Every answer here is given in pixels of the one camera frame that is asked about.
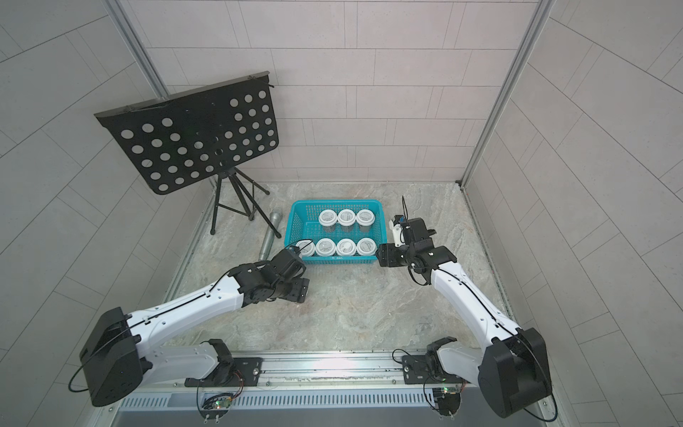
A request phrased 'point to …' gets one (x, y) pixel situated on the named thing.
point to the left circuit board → (215, 406)
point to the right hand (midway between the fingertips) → (385, 250)
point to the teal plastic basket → (335, 231)
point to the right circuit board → (447, 399)
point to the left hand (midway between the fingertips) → (304, 286)
